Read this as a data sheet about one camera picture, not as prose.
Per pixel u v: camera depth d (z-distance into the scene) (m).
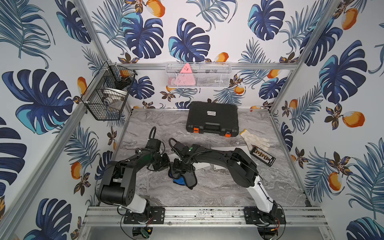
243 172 0.53
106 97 0.83
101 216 0.76
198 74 0.93
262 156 0.95
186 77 0.90
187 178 0.85
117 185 0.44
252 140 1.03
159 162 0.79
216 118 1.10
